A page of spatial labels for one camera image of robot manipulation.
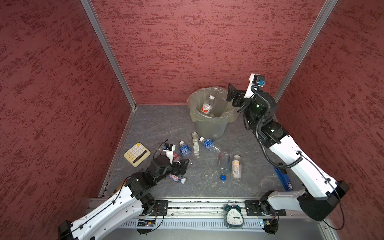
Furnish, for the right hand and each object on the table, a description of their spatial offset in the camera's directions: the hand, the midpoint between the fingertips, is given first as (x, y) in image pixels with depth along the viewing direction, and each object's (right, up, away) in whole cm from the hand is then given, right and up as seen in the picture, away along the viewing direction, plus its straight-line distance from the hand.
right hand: (236, 87), depth 63 cm
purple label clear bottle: (-30, -46, +16) cm, 57 cm away
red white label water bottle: (-11, -6, +33) cm, 35 cm away
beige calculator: (-55, -37, +28) cm, 72 cm away
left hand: (-25, -37, +12) cm, 46 cm away
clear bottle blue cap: (0, -41, +25) cm, 48 cm away
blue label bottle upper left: (-24, -33, +26) cm, 49 cm away
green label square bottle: (-18, -29, +29) cm, 45 cm away
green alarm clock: (0, -60, +5) cm, 60 cm away
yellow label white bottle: (+6, -42, +20) cm, 46 cm away
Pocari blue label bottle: (-9, -30, +29) cm, 42 cm away
